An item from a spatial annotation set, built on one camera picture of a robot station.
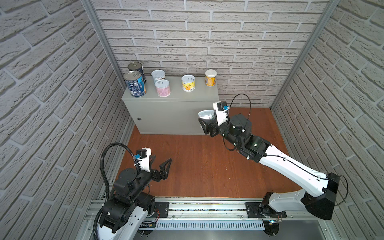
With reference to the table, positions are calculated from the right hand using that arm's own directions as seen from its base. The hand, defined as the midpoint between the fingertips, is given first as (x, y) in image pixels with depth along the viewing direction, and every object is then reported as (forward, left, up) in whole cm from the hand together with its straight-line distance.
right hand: (206, 115), depth 65 cm
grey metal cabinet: (+17, +15, -16) cm, 28 cm away
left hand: (-13, +20, -12) cm, 26 cm away
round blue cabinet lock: (+19, +39, -22) cm, 48 cm away
